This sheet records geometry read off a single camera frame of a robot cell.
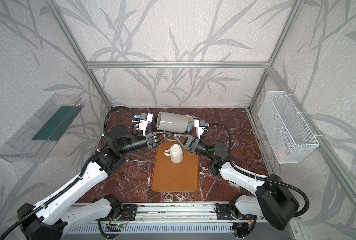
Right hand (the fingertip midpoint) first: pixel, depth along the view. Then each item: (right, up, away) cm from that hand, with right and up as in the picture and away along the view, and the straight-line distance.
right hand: (175, 133), depth 62 cm
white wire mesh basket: (+47, -2, 0) cm, 47 cm away
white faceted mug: (-2, -13, +23) cm, 26 cm away
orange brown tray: (-6, -27, +25) cm, 37 cm away
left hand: (-2, 0, -2) cm, 3 cm away
